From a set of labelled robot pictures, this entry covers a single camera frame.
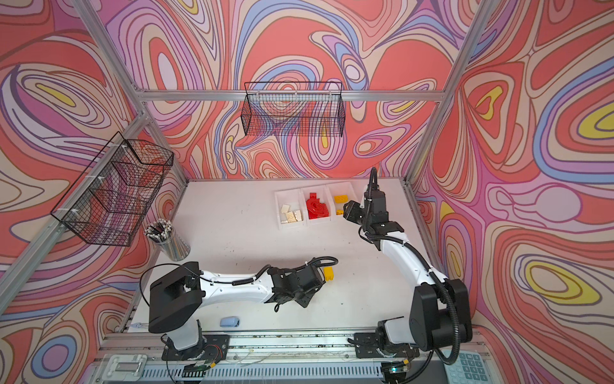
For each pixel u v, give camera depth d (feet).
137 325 2.54
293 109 3.23
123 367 2.26
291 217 3.41
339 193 3.67
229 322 2.53
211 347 2.39
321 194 3.65
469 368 2.26
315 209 3.39
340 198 3.58
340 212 3.39
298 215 3.33
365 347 2.40
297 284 2.07
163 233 2.63
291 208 3.54
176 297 1.54
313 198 3.54
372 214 2.13
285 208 3.52
